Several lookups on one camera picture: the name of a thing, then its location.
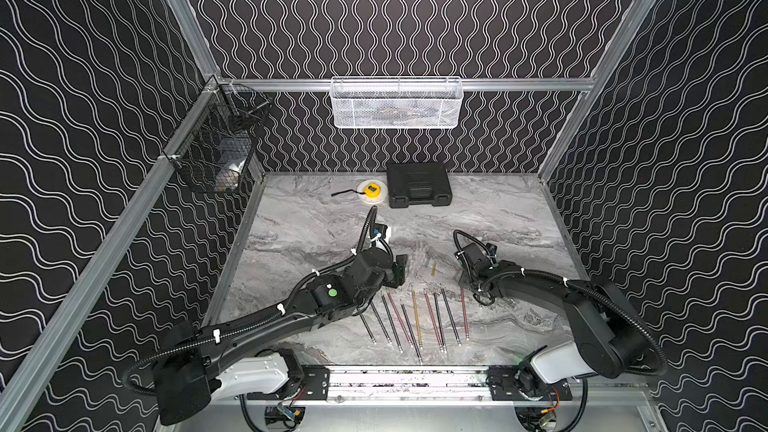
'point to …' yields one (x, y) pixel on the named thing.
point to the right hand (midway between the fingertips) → (471, 281)
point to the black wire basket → (215, 147)
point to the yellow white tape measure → (375, 191)
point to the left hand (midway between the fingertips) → (399, 251)
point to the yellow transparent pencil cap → (435, 267)
